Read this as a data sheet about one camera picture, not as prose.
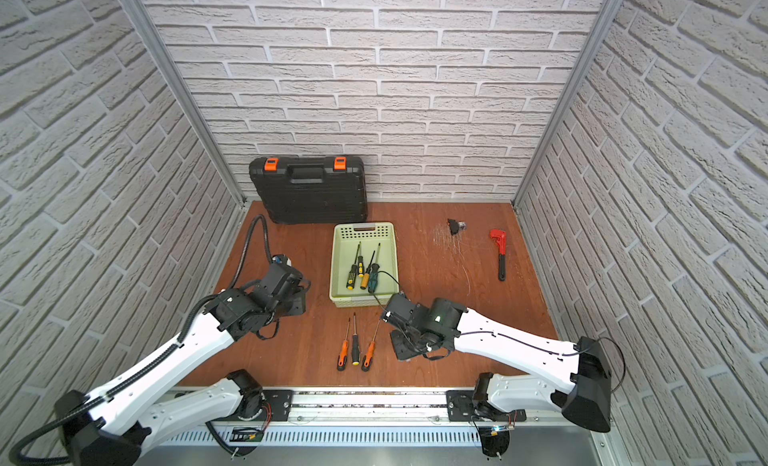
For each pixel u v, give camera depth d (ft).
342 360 2.60
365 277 3.16
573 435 2.33
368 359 2.61
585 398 1.26
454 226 3.63
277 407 2.39
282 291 1.87
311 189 3.15
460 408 2.41
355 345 2.72
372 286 3.06
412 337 1.73
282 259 2.23
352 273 3.20
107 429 1.25
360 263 3.28
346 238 3.43
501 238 3.52
